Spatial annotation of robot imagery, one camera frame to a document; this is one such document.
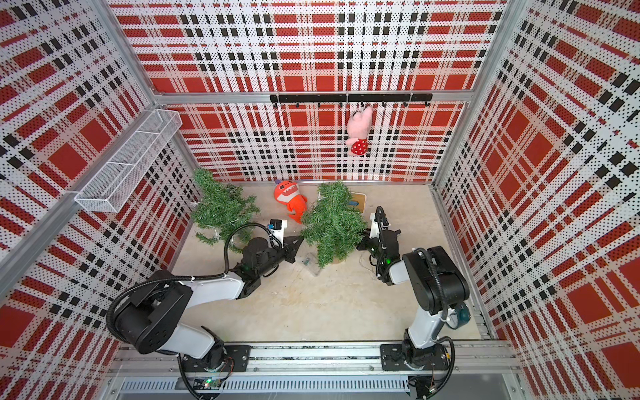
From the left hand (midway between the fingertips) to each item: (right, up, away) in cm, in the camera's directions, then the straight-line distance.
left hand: (307, 237), depth 86 cm
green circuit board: (-25, -39, -17) cm, 50 cm away
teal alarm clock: (+47, -22, -14) cm, 53 cm away
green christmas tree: (+9, +5, -11) cm, 16 cm away
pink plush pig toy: (+19, +41, +7) cm, 46 cm away
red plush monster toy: (-11, +17, +21) cm, 29 cm away
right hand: (+18, +3, +7) cm, 20 cm away
